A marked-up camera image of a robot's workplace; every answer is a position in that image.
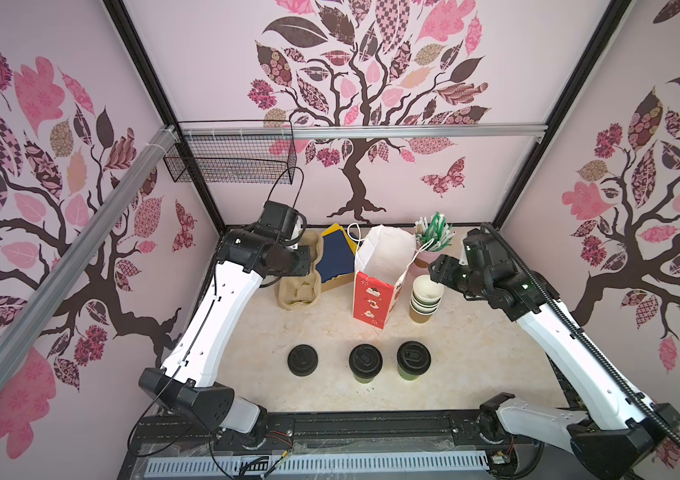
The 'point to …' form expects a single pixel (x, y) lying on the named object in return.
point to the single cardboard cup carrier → (314, 242)
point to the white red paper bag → (383, 255)
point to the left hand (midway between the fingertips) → (300, 268)
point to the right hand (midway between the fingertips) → (438, 266)
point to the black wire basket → (234, 152)
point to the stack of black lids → (302, 360)
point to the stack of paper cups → (425, 298)
